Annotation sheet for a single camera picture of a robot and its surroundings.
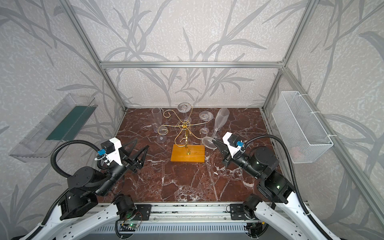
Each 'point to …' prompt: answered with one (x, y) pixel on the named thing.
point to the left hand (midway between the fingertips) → (146, 140)
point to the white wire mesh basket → (305, 138)
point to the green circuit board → (128, 227)
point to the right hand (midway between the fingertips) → (215, 134)
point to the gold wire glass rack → (181, 137)
